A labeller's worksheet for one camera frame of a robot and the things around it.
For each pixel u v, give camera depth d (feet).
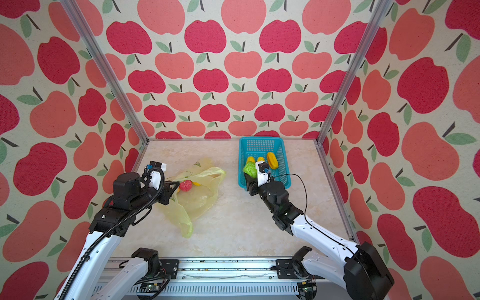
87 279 1.33
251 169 2.39
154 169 1.92
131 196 1.72
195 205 3.06
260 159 3.50
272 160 3.51
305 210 1.92
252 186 2.22
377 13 2.33
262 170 2.09
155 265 2.18
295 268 2.18
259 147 3.43
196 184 3.19
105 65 2.84
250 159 3.52
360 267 1.31
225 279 2.38
